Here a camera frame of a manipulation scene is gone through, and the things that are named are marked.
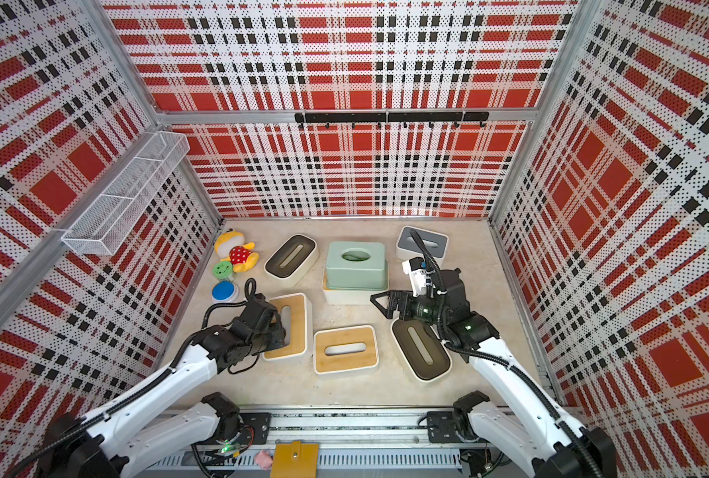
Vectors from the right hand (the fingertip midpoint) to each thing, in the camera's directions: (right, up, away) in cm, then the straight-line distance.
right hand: (386, 300), depth 74 cm
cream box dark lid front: (+11, -16, +8) cm, 21 cm away
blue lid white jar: (-53, -2, +24) cm, 58 cm away
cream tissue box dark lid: (-31, +9, +28) cm, 43 cm away
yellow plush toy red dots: (-54, +13, +31) cm, 64 cm away
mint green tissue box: (-9, +8, +11) cm, 16 cm away
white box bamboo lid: (-25, -5, +9) cm, 27 cm away
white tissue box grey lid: (+9, +14, +33) cm, 37 cm away
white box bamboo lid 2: (-11, -16, +10) cm, 22 cm away
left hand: (-29, -11, +9) cm, 32 cm away
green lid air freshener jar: (-54, +5, +27) cm, 61 cm away
